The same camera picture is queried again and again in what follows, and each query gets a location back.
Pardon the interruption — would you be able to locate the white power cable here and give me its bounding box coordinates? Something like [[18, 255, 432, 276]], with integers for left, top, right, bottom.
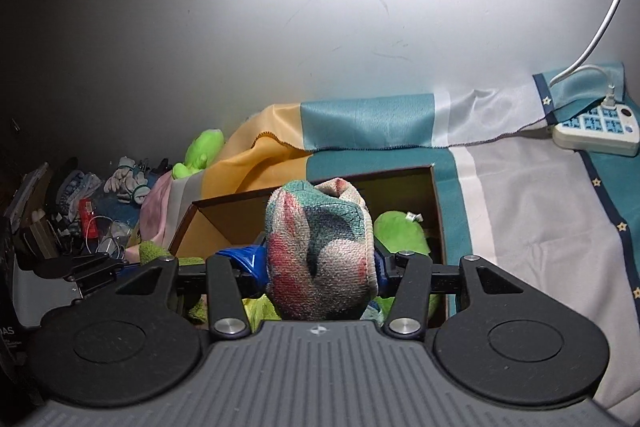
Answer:
[[549, 0, 640, 111]]

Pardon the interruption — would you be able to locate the green plush by wall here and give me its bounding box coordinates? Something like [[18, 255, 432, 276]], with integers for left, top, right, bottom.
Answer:
[[171, 129, 224, 180]]

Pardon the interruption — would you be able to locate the brown cardboard box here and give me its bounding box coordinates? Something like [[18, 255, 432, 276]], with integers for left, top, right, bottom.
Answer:
[[168, 164, 448, 333]]

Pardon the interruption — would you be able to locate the pink cloth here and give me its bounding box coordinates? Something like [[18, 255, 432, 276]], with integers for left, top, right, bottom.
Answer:
[[139, 172, 174, 245]]

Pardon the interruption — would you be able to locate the white power strip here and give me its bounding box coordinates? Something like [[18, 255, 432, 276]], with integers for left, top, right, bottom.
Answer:
[[552, 104, 639, 157]]

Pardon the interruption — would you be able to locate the white earphone cable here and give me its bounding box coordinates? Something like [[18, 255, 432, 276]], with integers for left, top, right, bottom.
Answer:
[[84, 215, 132, 258]]

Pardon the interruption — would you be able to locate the red small package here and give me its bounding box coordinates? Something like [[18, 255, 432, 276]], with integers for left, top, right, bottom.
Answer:
[[78, 197, 99, 239]]

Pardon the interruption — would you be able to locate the green plush toy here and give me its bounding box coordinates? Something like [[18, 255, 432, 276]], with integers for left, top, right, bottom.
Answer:
[[373, 210, 431, 256]]

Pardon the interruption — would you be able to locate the floral patterned sock bundle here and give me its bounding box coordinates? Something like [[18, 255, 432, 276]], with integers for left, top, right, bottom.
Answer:
[[265, 178, 378, 322]]

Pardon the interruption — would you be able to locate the yellow green towel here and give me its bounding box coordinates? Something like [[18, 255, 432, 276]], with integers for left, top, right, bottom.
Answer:
[[136, 239, 281, 333]]

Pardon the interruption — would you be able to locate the striped teal bed sheet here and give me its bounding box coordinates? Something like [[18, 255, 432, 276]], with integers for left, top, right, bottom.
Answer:
[[160, 63, 639, 424]]

